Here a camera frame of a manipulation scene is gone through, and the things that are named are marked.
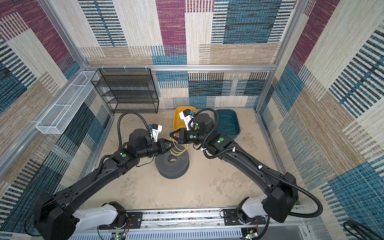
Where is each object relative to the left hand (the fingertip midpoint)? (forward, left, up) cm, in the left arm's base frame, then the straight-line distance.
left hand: (176, 142), depth 73 cm
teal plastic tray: (+35, -37, -17) cm, 53 cm away
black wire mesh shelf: (+49, +38, -7) cm, 63 cm away
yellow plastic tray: (+30, +2, -20) cm, 36 cm away
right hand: (-1, +2, +5) cm, 6 cm away
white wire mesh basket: (+9, +56, +8) cm, 57 cm away
